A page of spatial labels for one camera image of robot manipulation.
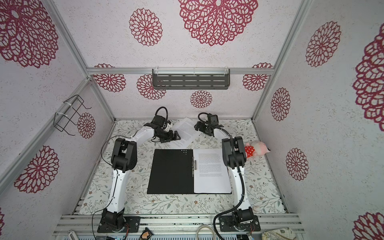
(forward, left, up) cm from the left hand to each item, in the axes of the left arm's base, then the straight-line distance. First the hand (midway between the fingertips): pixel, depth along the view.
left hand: (175, 141), depth 105 cm
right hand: (+12, -17, +3) cm, 22 cm away
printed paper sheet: (-23, -23, -2) cm, 33 cm away
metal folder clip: (-18, -12, -1) cm, 22 cm away
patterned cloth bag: (-55, -54, +2) cm, 77 cm away
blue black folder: (-22, +1, -1) cm, 22 cm away
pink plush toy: (-9, -53, +4) cm, 54 cm away
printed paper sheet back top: (+13, -7, -1) cm, 14 cm away
